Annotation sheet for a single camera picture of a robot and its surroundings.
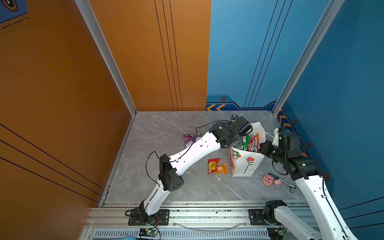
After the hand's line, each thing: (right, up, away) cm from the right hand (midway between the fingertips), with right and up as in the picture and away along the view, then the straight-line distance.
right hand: (258, 143), depth 73 cm
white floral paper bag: (-7, -10, +1) cm, 12 cm away
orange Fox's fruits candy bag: (-1, -1, +4) cm, 4 cm away
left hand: (-9, +2, +2) cm, 10 cm away
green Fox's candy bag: (-6, +1, +1) cm, 6 cm away
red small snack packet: (-21, -15, +15) cm, 30 cm away
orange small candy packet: (-15, -17, +15) cm, 27 cm away
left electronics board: (-53, -42, -3) cm, 68 cm away
